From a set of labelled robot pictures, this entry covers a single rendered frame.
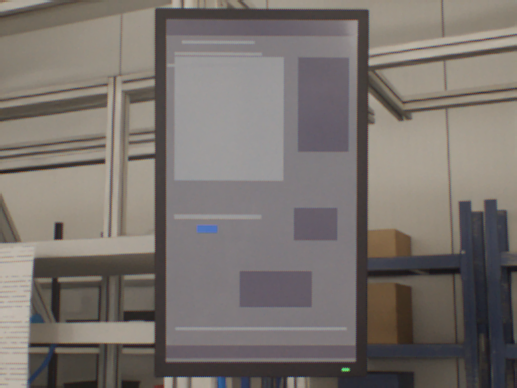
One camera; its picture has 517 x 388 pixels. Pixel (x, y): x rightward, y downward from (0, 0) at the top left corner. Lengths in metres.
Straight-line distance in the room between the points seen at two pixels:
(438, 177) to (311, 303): 3.70
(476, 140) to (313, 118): 3.71
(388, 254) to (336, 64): 3.24
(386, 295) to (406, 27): 1.72
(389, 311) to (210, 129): 3.25
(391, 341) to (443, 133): 1.31
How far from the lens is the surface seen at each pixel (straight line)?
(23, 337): 1.57
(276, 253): 1.11
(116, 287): 2.15
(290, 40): 1.12
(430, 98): 2.43
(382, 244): 4.33
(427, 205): 4.77
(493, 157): 4.76
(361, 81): 1.12
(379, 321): 4.30
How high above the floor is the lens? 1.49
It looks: 10 degrees up
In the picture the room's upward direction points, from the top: straight up
